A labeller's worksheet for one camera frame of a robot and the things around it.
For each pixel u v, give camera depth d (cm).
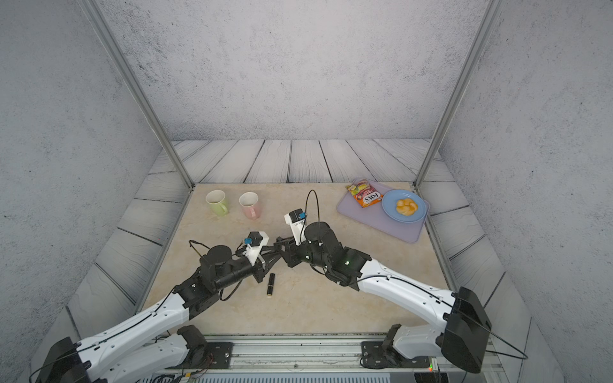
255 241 61
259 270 64
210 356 72
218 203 102
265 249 64
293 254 62
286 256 61
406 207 107
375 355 72
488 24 73
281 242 69
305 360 73
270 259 69
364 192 114
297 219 62
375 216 110
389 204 112
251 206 100
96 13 71
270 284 87
